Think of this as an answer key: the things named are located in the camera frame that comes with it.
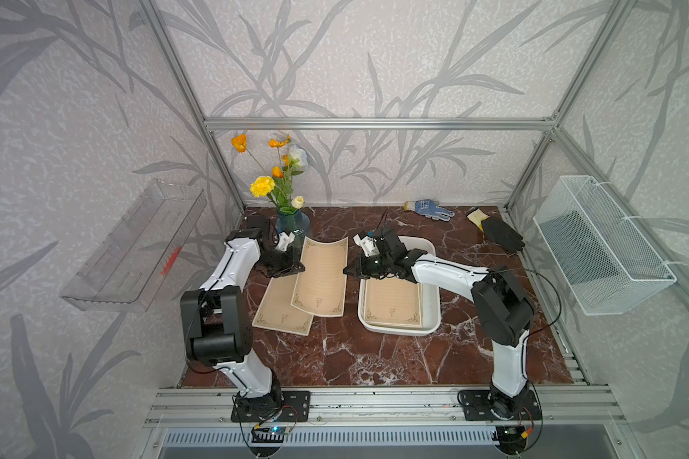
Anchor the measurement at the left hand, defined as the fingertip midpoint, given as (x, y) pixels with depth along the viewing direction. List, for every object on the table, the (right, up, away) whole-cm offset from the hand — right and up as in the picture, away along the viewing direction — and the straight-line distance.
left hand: (302, 265), depth 87 cm
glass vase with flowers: (-9, +26, +4) cm, 27 cm away
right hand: (+12, -1, -1) cm, 12 cm away
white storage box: (+41, -11, +6) cm, 43 cm away
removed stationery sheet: (+6, -7, -1) cm, 9 cm away
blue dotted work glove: (+47, +20, +32) cm, 60 cm away
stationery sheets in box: (+28, -12, +4) cm, 31 cm away
